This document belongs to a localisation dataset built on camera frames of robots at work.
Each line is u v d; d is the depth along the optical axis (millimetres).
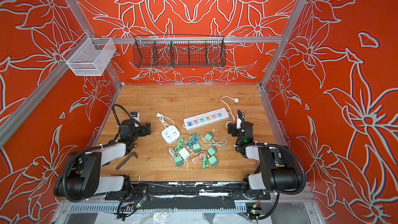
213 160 799
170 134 899
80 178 422
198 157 814
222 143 875
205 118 975
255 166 808
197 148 854
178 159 814
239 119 789
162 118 980
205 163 798
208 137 899
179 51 1002
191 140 891
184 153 839
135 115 811
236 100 1068
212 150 848
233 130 834
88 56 902
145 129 834
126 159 830
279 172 433
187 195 727
